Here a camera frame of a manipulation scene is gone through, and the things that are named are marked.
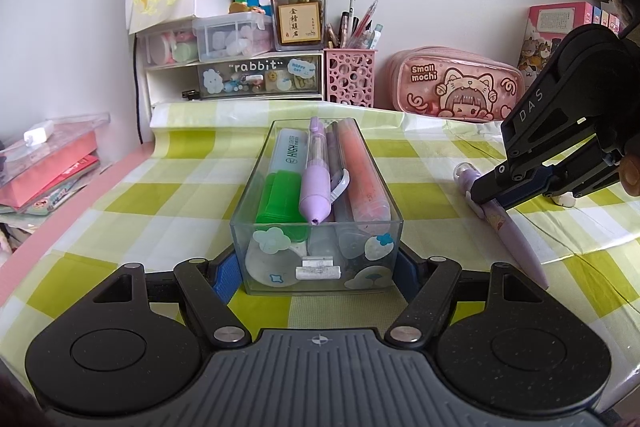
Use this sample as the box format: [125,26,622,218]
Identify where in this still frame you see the person's right hand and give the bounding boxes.
[619,153,640,196]

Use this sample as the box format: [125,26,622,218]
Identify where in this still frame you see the green white glue stick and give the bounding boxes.
[245,227,311,289]

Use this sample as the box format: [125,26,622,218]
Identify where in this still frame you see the black cable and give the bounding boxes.
[132,0,167,145]

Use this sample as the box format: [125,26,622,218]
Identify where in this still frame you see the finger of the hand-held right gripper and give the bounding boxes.
[502,151,626,208]
[468,134,601,210]

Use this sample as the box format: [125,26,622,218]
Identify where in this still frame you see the pink boxed book set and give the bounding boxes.
[517,2,623,82]

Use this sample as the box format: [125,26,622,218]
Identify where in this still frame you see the clear plastic case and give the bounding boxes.
[0,112,111,185]

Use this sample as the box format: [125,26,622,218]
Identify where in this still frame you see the light blue highlighter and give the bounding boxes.
[325,121,357,228]

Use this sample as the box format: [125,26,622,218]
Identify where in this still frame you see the clear lidded storage box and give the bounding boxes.
[192,13,275,62]

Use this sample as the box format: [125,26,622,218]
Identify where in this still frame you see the white charger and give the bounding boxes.
[23,121,53,144]

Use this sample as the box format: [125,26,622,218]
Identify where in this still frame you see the pink cartoon pencil case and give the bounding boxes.
[382,47,526,124]

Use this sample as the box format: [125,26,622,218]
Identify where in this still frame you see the pink perforated pen holder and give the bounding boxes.
[323,48,378,108]

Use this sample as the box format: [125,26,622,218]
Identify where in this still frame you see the clear box of tape rolls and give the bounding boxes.
[139,27,201,66]

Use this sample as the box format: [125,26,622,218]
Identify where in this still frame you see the bunch of pens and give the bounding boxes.
[326,0,385,50]

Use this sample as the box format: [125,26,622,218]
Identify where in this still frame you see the small brown toy figurine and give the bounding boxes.
[229,2,273,16]

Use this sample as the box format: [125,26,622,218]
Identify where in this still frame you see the pile of booklets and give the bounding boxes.
[0,152,101,219]

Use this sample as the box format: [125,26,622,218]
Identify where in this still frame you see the red book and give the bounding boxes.
[0,132,98,208]

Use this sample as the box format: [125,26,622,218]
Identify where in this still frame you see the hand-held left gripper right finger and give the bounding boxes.
[385,244,546,350]

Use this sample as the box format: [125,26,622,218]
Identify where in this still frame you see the green checked tablecloth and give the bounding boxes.
[0,99,640,408]

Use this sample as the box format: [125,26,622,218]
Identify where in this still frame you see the purple gel pen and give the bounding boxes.
[298,116,351,228]

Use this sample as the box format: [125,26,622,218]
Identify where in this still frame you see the green capped highlighter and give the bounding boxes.
[256,128,312,224]

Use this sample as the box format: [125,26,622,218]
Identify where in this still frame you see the white drawer organiser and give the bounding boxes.
[145,51,326,108]

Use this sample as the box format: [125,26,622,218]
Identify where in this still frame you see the clear plastic box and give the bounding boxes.
[230,118,405,295]

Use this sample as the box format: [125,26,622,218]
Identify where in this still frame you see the peach highlighter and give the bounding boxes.
[336,118,391,224]

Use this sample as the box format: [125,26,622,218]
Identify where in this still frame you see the white eraser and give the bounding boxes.
[545,189,576,208]

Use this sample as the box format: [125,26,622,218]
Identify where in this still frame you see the purple cartoon pen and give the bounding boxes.
[453,162,549,290]

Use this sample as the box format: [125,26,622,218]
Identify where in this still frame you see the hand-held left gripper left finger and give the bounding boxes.
[92,251,252,350]

